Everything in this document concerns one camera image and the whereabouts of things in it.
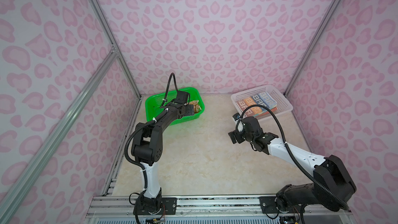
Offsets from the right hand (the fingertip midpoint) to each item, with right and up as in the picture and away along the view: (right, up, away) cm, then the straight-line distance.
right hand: (235, 127), depth 86 cm
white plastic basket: (+37, +12, +20) cm, 44 cm away
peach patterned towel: (-22, +11, +17) cm, 30 cm away
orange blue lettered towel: (+25, +17, +24) cm, 38 cm away
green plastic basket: (-51, +13, +17) cm, 56 cm away
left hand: (-27, +11, +12) cm, 31 cm away
